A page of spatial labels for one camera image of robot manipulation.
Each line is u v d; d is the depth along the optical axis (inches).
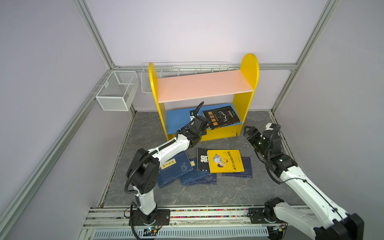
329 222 15.5
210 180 33.3
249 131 27.2
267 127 27.2
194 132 26.8
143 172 18.4
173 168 33.9
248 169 34.3
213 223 29.0
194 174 33.6
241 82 31.3
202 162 35.0
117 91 39.1
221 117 38.0
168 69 36.9
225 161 35.0
